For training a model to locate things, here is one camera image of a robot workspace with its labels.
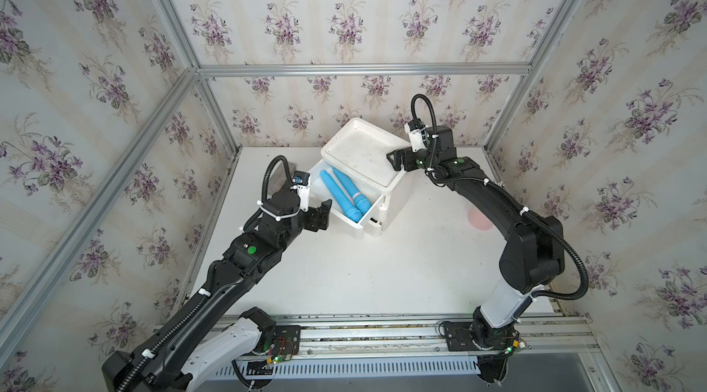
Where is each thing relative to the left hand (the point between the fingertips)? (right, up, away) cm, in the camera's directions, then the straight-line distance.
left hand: (317, 199), depth 72 cm
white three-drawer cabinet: (+12, +14, +16) cm, 24 cm away
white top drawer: (0, -1, +14) cm, 14 cm away
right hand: (+27, +14, +15) cm, 34 cm away
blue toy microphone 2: (+12, -2, +7) cm, 14 cm away
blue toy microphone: (+9, -4, +5) cm, 11 cm away
